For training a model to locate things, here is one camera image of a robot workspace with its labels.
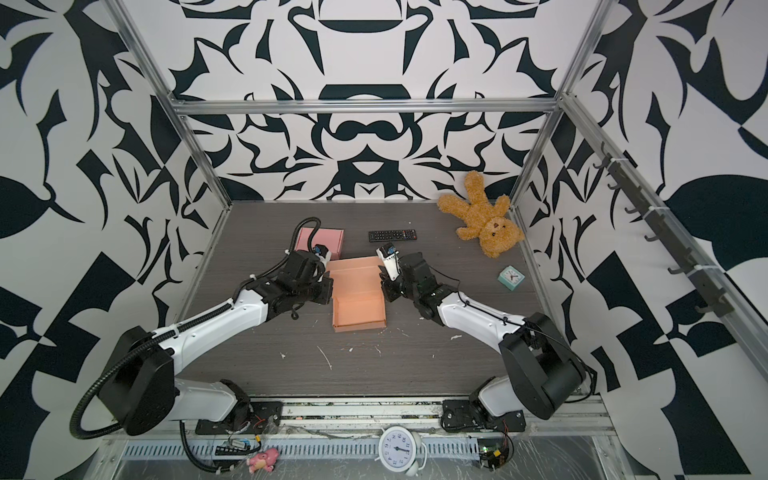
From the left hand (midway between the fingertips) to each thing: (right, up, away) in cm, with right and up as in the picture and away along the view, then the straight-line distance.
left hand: (333, 279), depth 85 cm
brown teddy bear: (+49, +17, +20) cm, 56 cm away
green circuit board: (-20, -38, -13) cm, 45 cm away
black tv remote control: (+17, +12, +23) cm, 31 cm away
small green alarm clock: (+55, -1, +13) cm, 57 cm away
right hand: (+14, +2, +1) cm, 14 cm away
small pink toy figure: (-12, -37, -18) cm, 43 cm away
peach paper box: (+6, -7, +7) cm, 12 cm away
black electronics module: (+40, -39, -14) cm, 57 cm away
